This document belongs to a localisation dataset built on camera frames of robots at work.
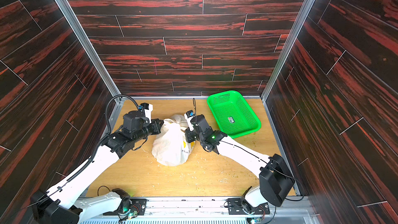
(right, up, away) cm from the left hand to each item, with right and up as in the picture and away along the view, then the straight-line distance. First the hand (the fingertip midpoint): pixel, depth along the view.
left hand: (165, 121), depth 75 cm
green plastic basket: (+43, +1, +33) cm, 54 cm away
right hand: (+12, -4, +7) cm, 15 cm away
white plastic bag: (+3, -14, +2) cm, 14 cm away
